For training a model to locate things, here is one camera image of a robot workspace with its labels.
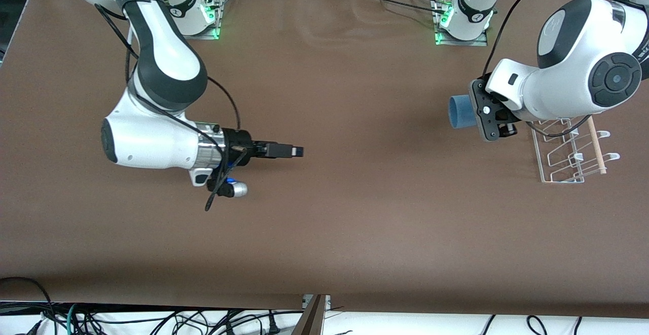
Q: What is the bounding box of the blue plastic cup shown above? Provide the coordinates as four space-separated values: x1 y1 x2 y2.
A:
449 95 479 130

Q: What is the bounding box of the wooden rack rod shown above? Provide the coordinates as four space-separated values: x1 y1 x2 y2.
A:
587 116 607 175

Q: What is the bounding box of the white wire cup rack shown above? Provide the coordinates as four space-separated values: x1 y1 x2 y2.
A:
530 116 621 184

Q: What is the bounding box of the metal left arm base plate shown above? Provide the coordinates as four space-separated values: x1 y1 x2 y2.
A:
432 0 489 47

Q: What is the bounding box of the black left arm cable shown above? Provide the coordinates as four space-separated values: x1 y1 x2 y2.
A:
482 0 632 83

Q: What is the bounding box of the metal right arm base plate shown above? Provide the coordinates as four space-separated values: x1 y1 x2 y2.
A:
188 0 224 41

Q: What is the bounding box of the black plug cable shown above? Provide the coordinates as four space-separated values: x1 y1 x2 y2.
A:
223 311 282 335

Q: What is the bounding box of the teal floor cable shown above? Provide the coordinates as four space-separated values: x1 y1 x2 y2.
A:
65 304 84 335

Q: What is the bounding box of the black looped floor cable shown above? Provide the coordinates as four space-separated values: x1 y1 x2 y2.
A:
0 276 57 335

